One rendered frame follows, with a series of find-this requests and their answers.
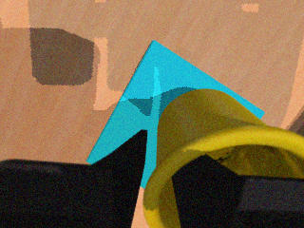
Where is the olive yellow cup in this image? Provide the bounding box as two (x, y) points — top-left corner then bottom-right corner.
(142, 88), (304, 228)

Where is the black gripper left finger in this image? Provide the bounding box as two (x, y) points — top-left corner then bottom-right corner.
(0, 129), (147, 228)

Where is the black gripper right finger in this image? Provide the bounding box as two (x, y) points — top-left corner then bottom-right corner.
(171, 154), (304, 228)

